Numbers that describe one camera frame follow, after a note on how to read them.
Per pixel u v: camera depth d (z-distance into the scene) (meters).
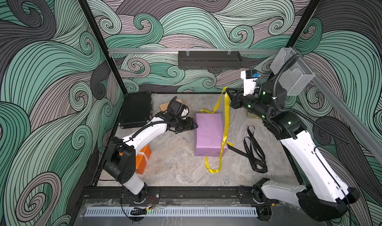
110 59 0.98
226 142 0.76
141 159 0.76
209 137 0.82
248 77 0.49
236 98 0.52
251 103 0.49
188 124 0.74
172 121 0.61
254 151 0.89
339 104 0.61
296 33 0.85
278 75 0.38
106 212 0.73
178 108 0.67
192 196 0.74
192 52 0.93
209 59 0.97
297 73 0.73
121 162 0.43
